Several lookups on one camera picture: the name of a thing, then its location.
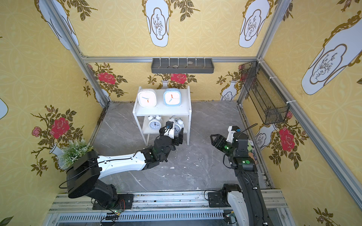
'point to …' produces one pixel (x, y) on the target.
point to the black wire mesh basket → (271, 105)
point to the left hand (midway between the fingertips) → (178, 128)
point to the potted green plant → (72, 151)
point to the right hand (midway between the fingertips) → (214, 138)
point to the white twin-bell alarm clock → (155, 122)
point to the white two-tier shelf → (159, 115)
